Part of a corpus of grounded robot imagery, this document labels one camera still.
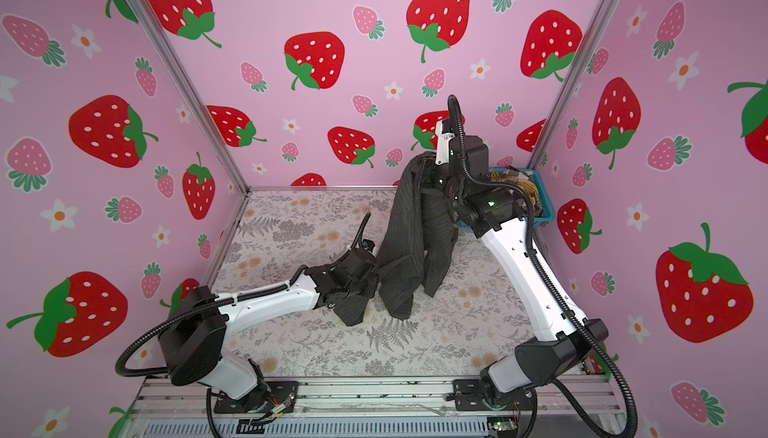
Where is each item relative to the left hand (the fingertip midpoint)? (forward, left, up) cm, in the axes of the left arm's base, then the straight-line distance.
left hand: (376, 277), depth 86 cm
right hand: (+13, -11, +34) cm, 38 cm away
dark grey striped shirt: (+7, -12, +13) cm, 19 cm away
